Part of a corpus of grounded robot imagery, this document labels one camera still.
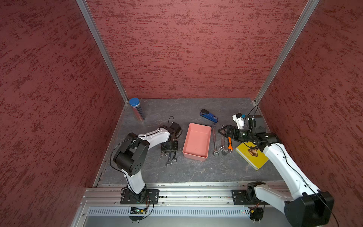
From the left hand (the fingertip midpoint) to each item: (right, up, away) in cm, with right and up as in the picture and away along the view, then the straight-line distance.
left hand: (171, 153), depth 90 cm
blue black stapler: (+26, +26, +18) cm, 40 cm away
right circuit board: (+46, -25, -20) cm, 56 cm away
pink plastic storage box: (+18, +6, +6) cm, 20 cm away
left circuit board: (-17, -24, -19) cm, 35 cm away
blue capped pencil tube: (-24, +33, +2) cm, 41 cm away
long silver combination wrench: (+30, 0, +1) cm, 30 cm away
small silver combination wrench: (-5, 0, -1) cm, 5 cm away
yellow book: (+51, +1, -3) cm, 51 cm away
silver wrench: (-1, -5, -5) cm, 7 cm away
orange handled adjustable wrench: (+40, +6, +4) cm, 41 cm away
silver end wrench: (+3, -3, -3) cm, 5 cm away
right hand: (+30, +14, -13) cm, 36 cm away
